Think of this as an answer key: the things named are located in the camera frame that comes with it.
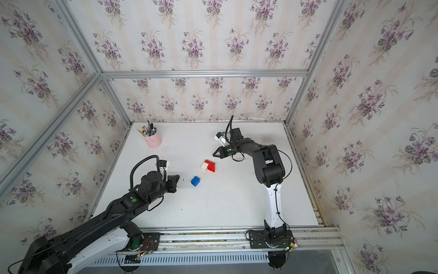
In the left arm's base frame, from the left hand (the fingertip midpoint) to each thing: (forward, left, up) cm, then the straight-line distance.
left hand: (181, 178), depth 80 cm
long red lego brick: (+12, -14, -10) cm, 21 cm away
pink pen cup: (+27, +21, -6) cm, 35 cm away
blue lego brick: (+4, -6, -10) cm, 12 cm away
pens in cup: (+34, +25, -3) cm, 42 cm away
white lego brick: (+12, -10, -9) cm, 18 cm away
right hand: (+19, -18, -8) cm, 27 cm away
